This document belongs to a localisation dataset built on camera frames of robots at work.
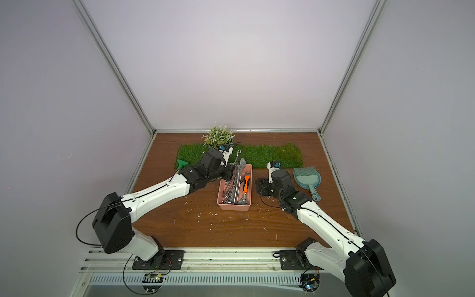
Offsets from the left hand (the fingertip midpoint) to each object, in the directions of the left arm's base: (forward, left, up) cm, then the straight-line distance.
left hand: (237, 167), depth 82 cm
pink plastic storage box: (-3, +8, -11) cm, 14 cm away
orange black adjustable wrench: (-9, -3, -17) cm, 20 cm away
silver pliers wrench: (+6, -2, -8) cm, 10 cm away
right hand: (-4, -11, -3) cm, 12 cm away
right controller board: (-40, -29, -19) cm, 53 cm away
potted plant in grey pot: (+19, +11, 0) cm, 22 cm away
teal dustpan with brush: (+4, -37, -16) cm, 40 cm away
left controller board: (-41, +33, -21) cm, 57 cm away
